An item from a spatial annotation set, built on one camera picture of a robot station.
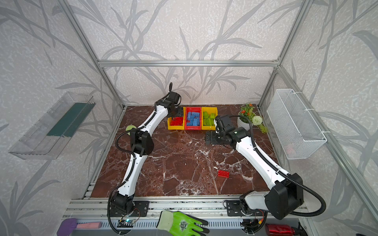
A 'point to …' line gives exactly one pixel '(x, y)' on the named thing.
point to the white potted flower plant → (247, 110)
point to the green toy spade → (129, 127)
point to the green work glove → (178, 223)
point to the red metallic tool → (279, 230)
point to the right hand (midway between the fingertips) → (211, 137)
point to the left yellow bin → (177, 127)
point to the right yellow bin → (208, 115)
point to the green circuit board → (126, 223)
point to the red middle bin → (193, 109)
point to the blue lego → (194, 118)
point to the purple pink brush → (68, 226)
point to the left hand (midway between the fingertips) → (179, 113)
